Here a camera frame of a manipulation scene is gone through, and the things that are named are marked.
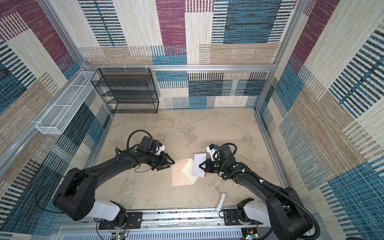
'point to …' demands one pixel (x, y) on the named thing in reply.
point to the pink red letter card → (199, 159)
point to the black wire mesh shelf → (127, 90)
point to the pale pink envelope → (183, 172)
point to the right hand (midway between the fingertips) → (200, 168)
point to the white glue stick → (221, 202)
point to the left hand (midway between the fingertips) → (173, 162)
